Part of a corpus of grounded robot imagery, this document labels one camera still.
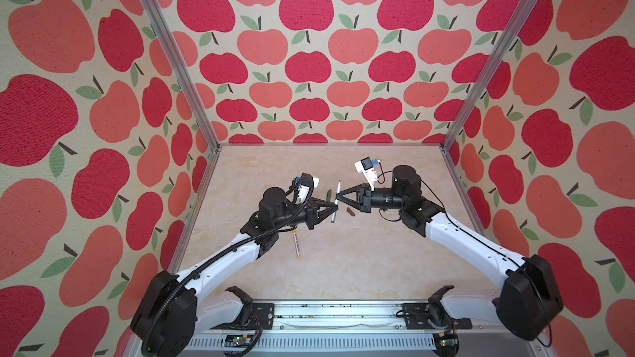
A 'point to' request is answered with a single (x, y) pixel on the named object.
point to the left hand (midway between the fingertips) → (337, 214)
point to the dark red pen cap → (350, 211)
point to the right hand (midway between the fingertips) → (338, 202)
